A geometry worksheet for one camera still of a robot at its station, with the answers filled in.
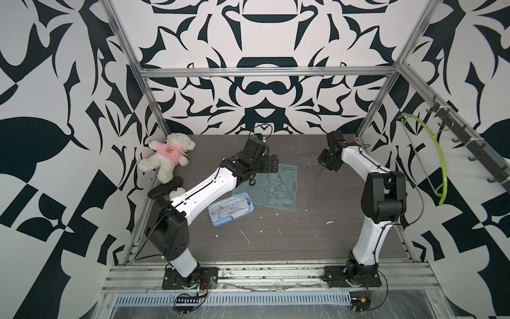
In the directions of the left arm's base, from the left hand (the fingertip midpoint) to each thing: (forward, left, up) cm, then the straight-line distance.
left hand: (268, 157), depth 83 cm
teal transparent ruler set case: (-4, -5, -21) cm, 22 cm away
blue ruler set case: (-13, +17, -20) cm, 29 cm away
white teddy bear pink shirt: (+14, +48, -14) cm, 52 cm away
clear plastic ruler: (+2, -25, -12) cm, 28 cm away
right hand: (+8, -28, -13) cm, 32 cm away
